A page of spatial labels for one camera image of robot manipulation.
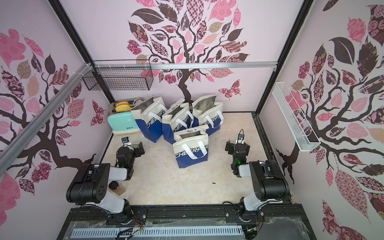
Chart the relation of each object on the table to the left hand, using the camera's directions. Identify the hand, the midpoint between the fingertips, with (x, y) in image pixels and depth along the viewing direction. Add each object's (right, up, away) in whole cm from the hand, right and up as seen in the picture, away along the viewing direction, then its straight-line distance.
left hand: (134, 146), depth 94 cm
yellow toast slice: (-10, +25, +4) cm, 27 cm away
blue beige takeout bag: (+11, +20, -5) cm, 23 cm away
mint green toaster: (-10, +15, +6) cm, 19 cm away
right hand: (+66, +2, 0) cm, 66 cm away
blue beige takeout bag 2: (+30, +17, -7) cm, 36 cm away
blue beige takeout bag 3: (+46, +21, -6) cm, 51 cm away
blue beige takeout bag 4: (+37, +2, -18) cm, 41 cm away
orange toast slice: (-13, +29, +7) cm, 33 cm away
